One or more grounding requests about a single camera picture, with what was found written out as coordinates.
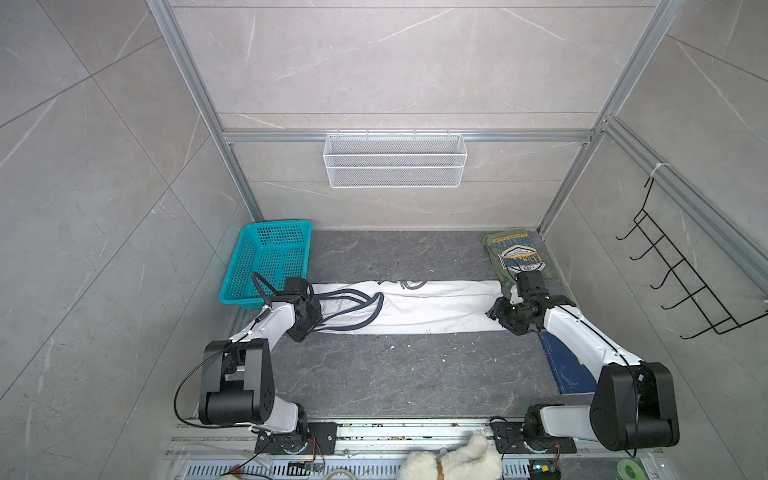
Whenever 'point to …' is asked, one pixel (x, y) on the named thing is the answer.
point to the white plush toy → (473, 462)
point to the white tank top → (406, 306)
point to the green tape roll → (629, 470)
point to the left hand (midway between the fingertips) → (316, 318)
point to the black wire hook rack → (720, 319)
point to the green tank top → (515, 252)
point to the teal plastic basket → (275, 252)
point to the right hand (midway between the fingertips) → (497, 315)
